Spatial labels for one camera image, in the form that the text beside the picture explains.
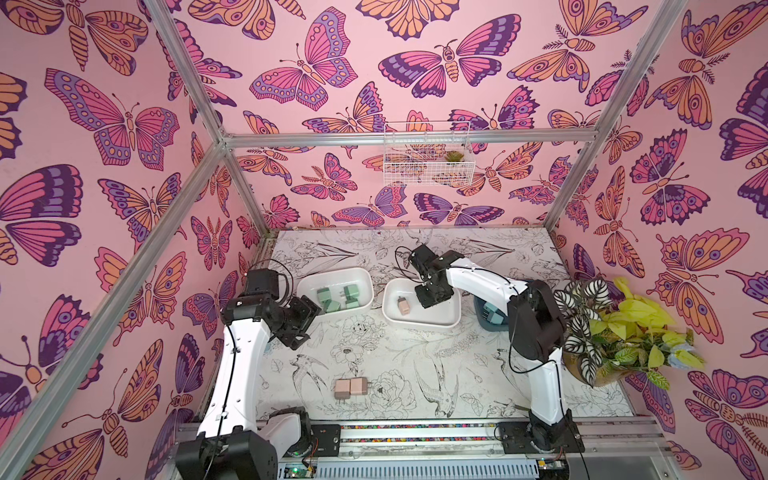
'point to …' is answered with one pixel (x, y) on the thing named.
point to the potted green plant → (611, 334)
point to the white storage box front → (309, 283)
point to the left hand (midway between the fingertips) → (321, 316)
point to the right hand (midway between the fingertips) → (430, 297)
